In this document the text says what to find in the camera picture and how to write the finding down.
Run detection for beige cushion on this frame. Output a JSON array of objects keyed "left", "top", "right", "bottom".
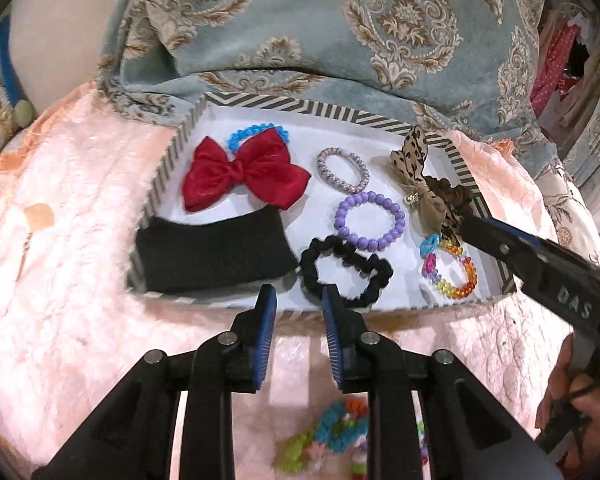
[{"left": 6, "top": 0, "right": 142, "bottom": 117}]

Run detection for red hair bow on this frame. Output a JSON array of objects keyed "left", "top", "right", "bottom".
[{"left": 181, "top": 129, "right": 312, "bottom": 213}]

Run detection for striped cardboard box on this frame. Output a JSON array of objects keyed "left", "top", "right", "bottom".
[{"left": 125, "top": 92, "right": 519, "bottom": 319}]

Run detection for teal damask blanket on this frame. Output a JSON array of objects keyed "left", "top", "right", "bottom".
[{"left": 97, "top": 0, "right": 563, "bottom": 163}]

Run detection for cream floral cloth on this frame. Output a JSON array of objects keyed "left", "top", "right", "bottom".
[{"left": 530, "top": 154, "right": 600, "bottom": 273}]

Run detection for flower bead bracelet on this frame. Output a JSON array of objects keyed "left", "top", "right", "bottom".
[{"left": 275, "top": 396, "right": 377, "bottom": 480}]

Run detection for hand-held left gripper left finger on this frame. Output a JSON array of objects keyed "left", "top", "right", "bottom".
[{"left": 32, "top": 284, "right": 278, "bottom": 480}]

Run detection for blue bead bracelet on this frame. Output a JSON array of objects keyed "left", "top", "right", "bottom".
[{"left": 227, "top": 124, "right": 290, "bottom": 154}]

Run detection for lavender woven hair tie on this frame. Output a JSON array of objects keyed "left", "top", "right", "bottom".
[{"left": 316, "top": 147, "right": 371, "bottom": 194}]

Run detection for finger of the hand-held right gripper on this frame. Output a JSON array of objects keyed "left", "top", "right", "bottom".
[{"left": 457, "top": 214, "right": 543, "bottom": 286}]

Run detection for black knit headband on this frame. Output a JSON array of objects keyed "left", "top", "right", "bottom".
[{"left": 134, "top": 208, "right": 299, "bottom": 295}]

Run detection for rainbow bead bracelet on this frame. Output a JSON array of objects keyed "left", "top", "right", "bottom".
[{"left": 419, "top": 233, "right": 479, "bottom": 302}]

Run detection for person's right hand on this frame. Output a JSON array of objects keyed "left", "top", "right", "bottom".
[{"left": 535, "top": 332, "right": 597, "bottom": 443}]

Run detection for green and blue plush toy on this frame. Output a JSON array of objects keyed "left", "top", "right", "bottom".
[{"left": 0, "top": 22, "right": 35, "bottom": 127}]

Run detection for leopard print hair bow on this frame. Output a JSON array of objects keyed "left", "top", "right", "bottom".
[{"left": 389, "top": 124, "right": 477, "bottom": 242}]

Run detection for black scrunchie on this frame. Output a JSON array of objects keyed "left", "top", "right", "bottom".
[{"left": 300, "top": 234, "right": 395, "bottom": 309}]

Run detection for purple bead bracelet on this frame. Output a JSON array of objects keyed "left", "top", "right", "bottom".
[{"left": 333, "top": 191, "right": 407, "bottom": 253}]

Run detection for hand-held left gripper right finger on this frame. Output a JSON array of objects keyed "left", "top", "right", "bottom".
[{"left": 321, "top": 284, "right": 564, "bottom": 480}]

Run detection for hanging clothes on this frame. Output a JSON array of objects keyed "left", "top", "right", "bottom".
[{"left": 529, "top": 0, "right": 600, "bottom": 128}]

